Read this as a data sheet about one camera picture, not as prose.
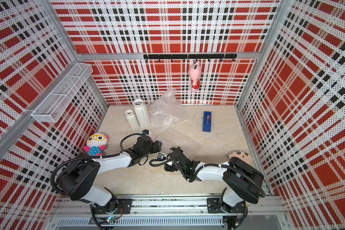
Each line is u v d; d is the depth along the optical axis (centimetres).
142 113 95
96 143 91
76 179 44
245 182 43
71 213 74
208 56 89
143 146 70
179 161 63
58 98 74
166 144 91
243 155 83
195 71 91
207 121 104
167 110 114
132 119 96
